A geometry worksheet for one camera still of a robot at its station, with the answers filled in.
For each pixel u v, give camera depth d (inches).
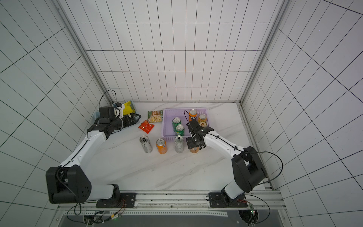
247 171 17.0
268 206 25.8
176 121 37.1
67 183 16.4
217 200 28.0
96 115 40.2
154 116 43.3
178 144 31.9
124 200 28.4
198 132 24.8
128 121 29.1
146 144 32.1
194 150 33.8
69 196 16.1
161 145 32.7
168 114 42.2
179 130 35.3
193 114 38.0
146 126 40.6
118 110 27.4
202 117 37.6
